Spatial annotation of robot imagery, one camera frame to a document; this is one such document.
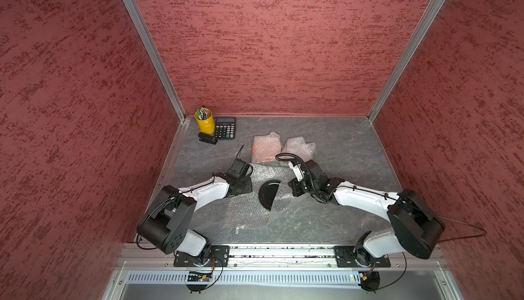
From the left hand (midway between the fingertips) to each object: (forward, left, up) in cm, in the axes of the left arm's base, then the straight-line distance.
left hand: (247, 190), depth 91 cm
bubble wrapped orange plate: (+22, -8, +3) cm, 24 cm away
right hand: (0, -19, +4) cm, 19 cm away
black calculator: (+37, +15, +2) cm, 40 cm away
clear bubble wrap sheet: (-10, -1, 0) cm, 10 cm away
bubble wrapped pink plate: (+23, -25, +3) cm, 34 cm away
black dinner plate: (-3, -10, +3) cm, 10 cm away
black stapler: (+29, +23, +2) cm, 37 cm away
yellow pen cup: (+33, +24, +7) cm, 42 cm away
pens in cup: (+34, +23, +16) cm, 44 cm away
